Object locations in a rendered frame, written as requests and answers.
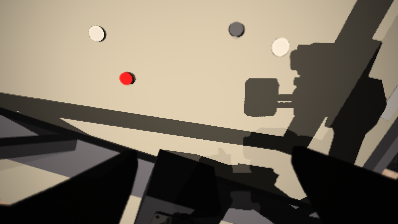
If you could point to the grey flat bar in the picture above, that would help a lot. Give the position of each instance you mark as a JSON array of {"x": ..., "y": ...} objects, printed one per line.
[{"x": 390, "y": 106}]

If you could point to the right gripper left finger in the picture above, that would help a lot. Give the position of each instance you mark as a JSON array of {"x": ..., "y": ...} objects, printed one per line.
[{"x": 98, "y": 195}]

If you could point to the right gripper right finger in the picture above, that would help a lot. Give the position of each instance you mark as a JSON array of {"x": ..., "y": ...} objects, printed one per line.
[{"x": 343, "y": 193}]

